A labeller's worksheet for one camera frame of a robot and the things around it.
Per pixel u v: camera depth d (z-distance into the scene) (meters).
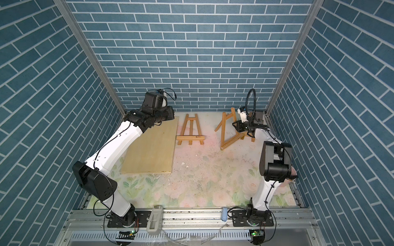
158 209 0.75
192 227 0.72
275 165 0.51
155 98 0.58
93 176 0.41
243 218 0.74
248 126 0.76
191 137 1.02
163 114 0.68
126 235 0.72
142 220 0.74
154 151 0.97
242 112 0.87
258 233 0.72
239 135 1.02
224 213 0.73
